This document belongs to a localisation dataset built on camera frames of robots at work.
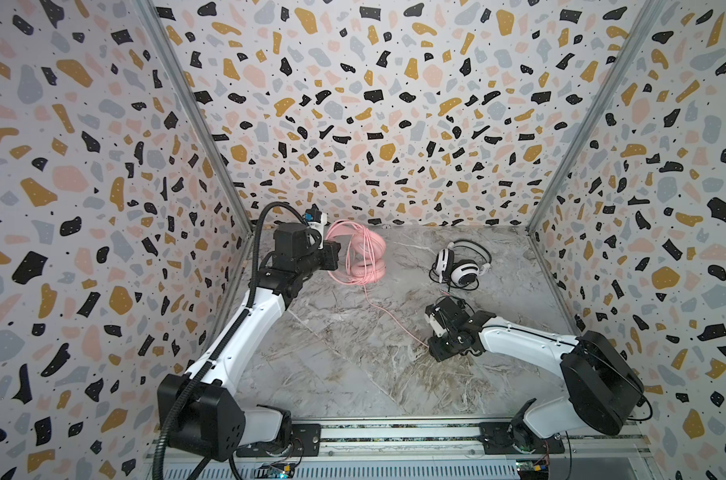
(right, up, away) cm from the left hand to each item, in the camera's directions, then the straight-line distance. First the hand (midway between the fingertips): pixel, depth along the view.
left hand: (340, 239), depth 77 cm
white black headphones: (+37, -8, +23) cm, 44 cm away
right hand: (+25, -30, +11) cm, 41 cm away
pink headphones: (+6, -3, +5) cm, 8 cm away
